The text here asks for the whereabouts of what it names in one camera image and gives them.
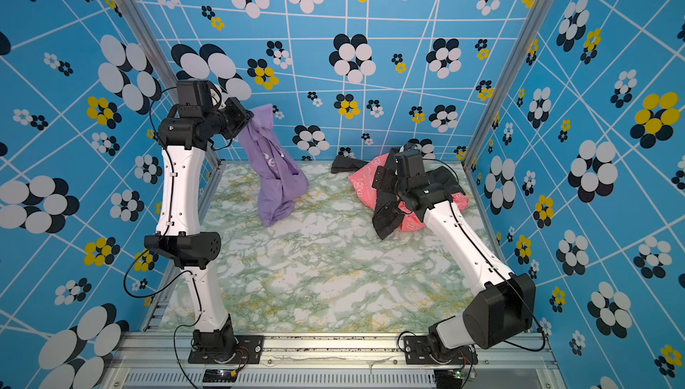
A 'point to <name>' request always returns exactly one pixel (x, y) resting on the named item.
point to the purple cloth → (283, 176)
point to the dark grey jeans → (386, 206)
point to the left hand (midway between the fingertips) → (255, 107)
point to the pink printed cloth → (409, 221)
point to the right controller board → (449, 378)
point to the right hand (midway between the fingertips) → (390, 176)
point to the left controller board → (219, 376)
